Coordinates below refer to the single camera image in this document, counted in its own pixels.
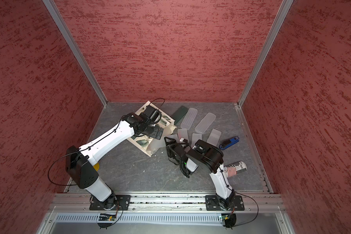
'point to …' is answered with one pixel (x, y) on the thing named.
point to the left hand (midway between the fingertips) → (152, 134)
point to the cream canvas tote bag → (144, 143)
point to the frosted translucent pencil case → (205, 123)
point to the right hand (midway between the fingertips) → (164, 142)
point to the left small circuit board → (105, 217)
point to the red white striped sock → (234, 169)
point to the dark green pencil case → (179, 114)
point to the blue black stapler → (228, 142)
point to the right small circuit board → (225, 217)
